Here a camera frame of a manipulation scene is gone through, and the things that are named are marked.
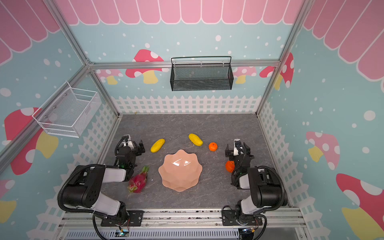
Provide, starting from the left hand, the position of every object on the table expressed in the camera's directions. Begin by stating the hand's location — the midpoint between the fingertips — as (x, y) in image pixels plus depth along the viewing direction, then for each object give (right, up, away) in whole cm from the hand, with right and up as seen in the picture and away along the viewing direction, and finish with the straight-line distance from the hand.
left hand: (134, 143), depth 93 cm
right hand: (+63, +1, -4) cm, 63 cm away
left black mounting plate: (+8, -36, -18) cm, 41 cm away
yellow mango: (+13, -1, +5) cm, 14 cm away
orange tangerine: (+58, -12, -7) cm, 60 cm away
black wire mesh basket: (+42, +42, -1) cm, 59 cm away
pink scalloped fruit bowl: (+29, -15, -5) cm, 34 cm away
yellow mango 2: (+38, +2, +7) cm, 39 cm away
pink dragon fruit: (+8, -18, -15) cm, 25 cm away
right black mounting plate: (+55, -35, -19) cm, 68 cm away
